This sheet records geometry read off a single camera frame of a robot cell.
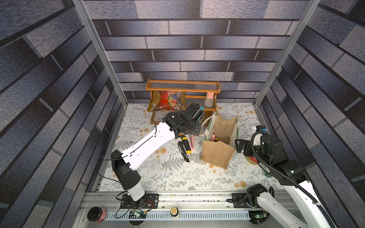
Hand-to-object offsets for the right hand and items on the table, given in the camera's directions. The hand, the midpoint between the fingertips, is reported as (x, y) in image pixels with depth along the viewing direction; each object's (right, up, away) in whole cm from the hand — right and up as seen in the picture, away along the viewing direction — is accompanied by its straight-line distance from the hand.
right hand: (243, 140), depth 71 cm
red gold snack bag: (-36, +23, +24) cm, 49 cm away
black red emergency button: (-71, -34, -5) cm, 79 cm away
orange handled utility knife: (-28, -8, +24) cm, 38 cm away
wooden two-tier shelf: (-20, +32, +45) cm, 59 cm away
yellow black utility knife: (-7, -4, +27) cm, 28 cm away
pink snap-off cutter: (-25, -6, +26) cm, 36 cm away
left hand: (-23, +7, +3) cm, 24 cm away
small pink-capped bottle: (-13, +23, +25) cm, 37 cm away
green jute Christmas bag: (-4, -4, +27) cm, 28 cm away
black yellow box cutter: (-32, -9, +22) cm, 40 cm away
